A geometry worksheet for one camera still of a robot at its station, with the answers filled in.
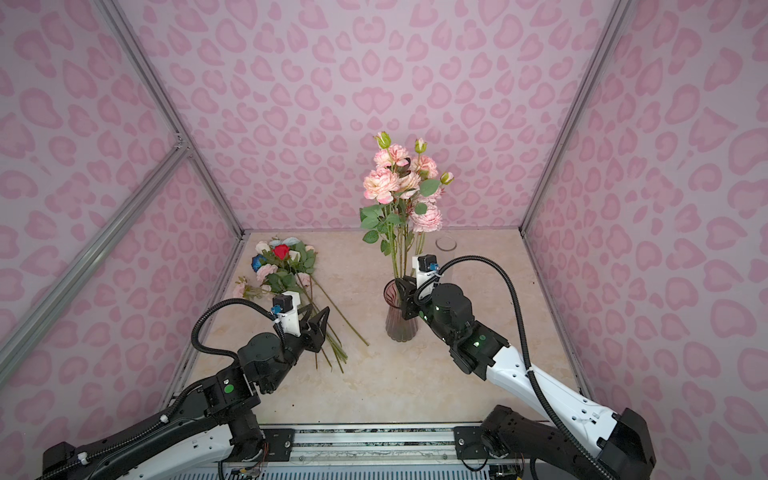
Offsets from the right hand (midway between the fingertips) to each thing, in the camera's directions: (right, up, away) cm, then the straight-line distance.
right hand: (399, 278), depth 70 cm
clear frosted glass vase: (+15, +9, +20) cm, 27 cm away
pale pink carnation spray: (-42, -2, +27) cm, 50 cm away
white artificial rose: (-47, +9, +35) cm, 59 cm away
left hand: (-18, -6, 0) cm, 19 cm away
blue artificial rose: (-50, +3, +35) cm, 61 cm away
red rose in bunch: (-39, +7, +31) cm, 51 cm away
